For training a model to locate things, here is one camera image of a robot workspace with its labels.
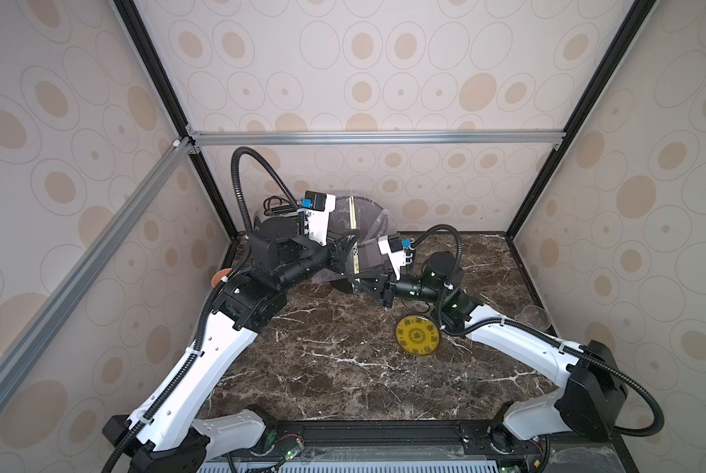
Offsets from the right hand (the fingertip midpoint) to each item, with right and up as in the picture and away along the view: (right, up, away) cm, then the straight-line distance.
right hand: (362, 275), depth 65 cm
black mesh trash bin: (+2, +19, +30) cm, 36 cm away
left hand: (+1, +8, -8) cm, 12 cm away
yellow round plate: (+17, -20, +27) cm, 38 cm away
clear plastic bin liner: (+7, +14, +23) cm, 28 cm away
